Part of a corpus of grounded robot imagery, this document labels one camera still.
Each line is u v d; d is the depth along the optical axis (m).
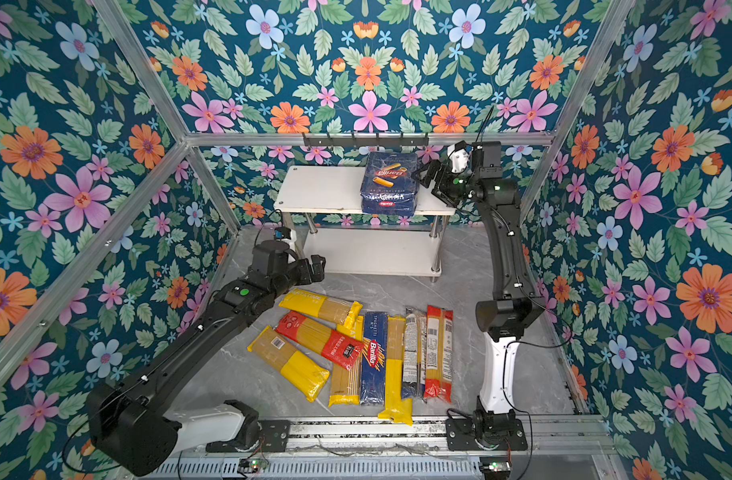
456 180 0.67
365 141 0.93
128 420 0.38
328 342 0.86
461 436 0.73
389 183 0.75
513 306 0.51
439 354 0.84
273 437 0.73
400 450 0.72
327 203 0.79
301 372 0.82
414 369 0.81
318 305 0.94
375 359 0.84
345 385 0.80
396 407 0.75
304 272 0.70
